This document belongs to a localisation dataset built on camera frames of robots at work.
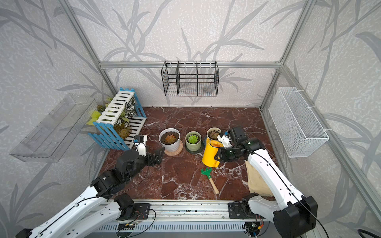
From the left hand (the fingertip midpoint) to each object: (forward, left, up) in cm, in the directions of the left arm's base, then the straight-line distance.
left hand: (157, 147), depth 72 cm
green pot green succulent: (+13, -17, -14) cm, 25 cm away
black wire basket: (+54, -14, +3) cm, 56 cm away
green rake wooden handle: (-4, -26, -22) cm, 34 cm away
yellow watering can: (+1, -27, -3) cm, 27 cm away
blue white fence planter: (+15, +25, +1) cm, 29 cm away
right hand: (-2, -29, -5) cm, 30 cm away
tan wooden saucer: (+9, -6, -22) cm, 25 cm away
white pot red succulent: (+13, -3, -12) cm, 18 cm away
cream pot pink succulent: (+19, -29, -15) cm, 38 cm away
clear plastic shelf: (-2, +46, +7) cm, 47 cm away
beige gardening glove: (-10, -53, -21) cm, 58 cm away
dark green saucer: (+9, -18, -21) cm, 29 cm away
